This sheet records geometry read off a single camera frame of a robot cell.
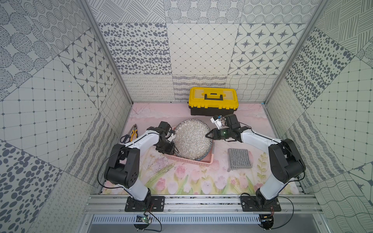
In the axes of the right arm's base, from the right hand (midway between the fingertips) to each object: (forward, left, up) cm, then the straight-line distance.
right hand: (207, 136), depth 88 cm
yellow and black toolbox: (+25, -5, +7) cm, 26 cm away
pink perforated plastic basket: (-14, +2, -7) cm, 16 cm away
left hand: (-6, +24, -6) cm, 25 cm away
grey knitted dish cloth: (-10, -20, -10) cm, 24 cm away
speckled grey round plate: (-1, +10, -3) cm, 11 cm away
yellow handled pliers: (+10, +51, -8) cm, 53 cm away
